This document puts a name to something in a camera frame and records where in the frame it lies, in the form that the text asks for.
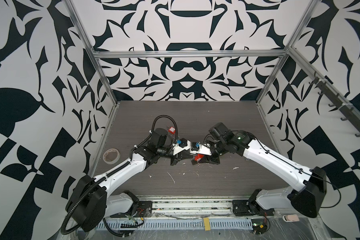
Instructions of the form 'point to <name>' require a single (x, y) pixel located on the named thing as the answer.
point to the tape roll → (111, 156)
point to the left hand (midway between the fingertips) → (193, 152)
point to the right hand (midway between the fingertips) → (199, 155)
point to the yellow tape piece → (207, 223)
